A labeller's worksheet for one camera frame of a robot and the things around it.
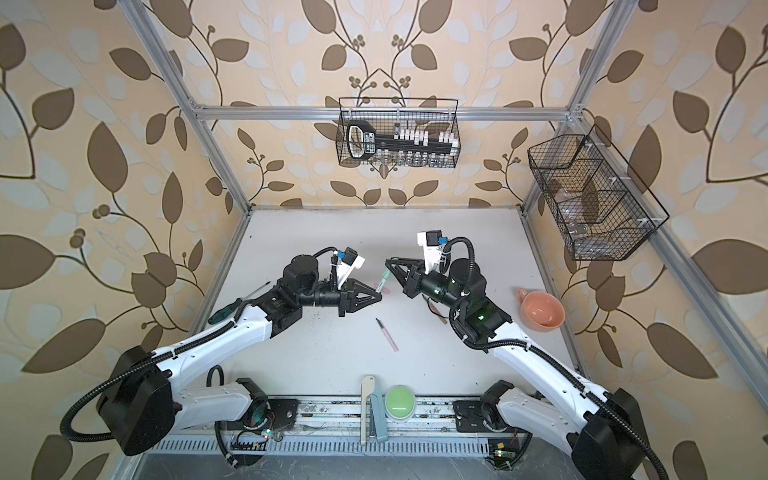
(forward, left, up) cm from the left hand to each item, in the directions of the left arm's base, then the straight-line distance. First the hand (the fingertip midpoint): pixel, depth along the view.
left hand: (379, 292), depth 70 cm
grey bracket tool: (-20, 0, -21) cm, 29 cm away
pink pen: (-1, -1, -25) cm, 25 cm away
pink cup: (+8, -49, -23) cm, 55 cm away
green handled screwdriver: (+4, +49, -23) cm, 54 cm away
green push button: (-19, -5, -22) cm, 30 cm away
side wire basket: (+19, -55, +10) cm, 59 cm away
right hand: (+3, -2, +5) cm, 7 cm away
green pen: (+2, -1, +4) cm, 5 cm away
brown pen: (+8, -15, -24) cm, 29 cm away
